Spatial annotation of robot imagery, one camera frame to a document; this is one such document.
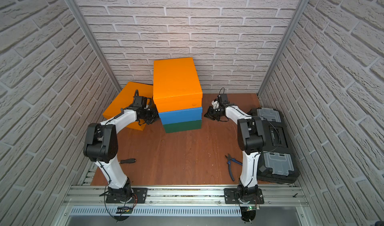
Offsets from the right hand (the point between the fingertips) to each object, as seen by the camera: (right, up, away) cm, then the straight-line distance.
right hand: (206, 115), depth 99 cm
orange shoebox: (-58, +11, +5) cm, 59 cm away
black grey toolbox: (+31, -21, -32) cm, 49 cm away
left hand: (-29, +2, -2) cm, 29 cm away
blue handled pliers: (+12, -29, -15) cm, 35 cm away
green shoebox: (-16, -7, -9) cm, 19 cm away
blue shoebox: (-10, +1, -15) cm, 19 cm away
